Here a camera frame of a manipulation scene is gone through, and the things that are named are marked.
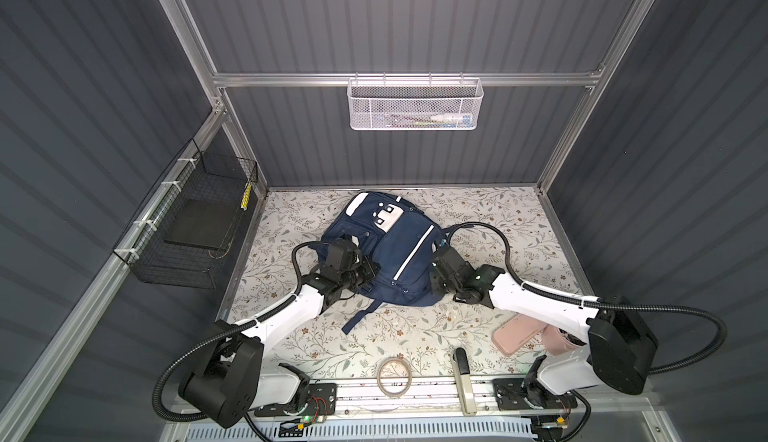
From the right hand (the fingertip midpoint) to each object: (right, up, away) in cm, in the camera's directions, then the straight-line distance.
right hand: (436, 278), depth 86 cm
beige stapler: (+5, -23, -13) cm, 27 cm away
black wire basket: (-61, +14, -17) cm, 65 cm away
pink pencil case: (+21, -14, -4) cm, 26 cm away
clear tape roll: (-13, -20, -7) cm, 25 cm away
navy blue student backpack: (-10, +12, +6) cm, 17 cm away
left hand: (-16, +4, -1) cm, 16 cm away
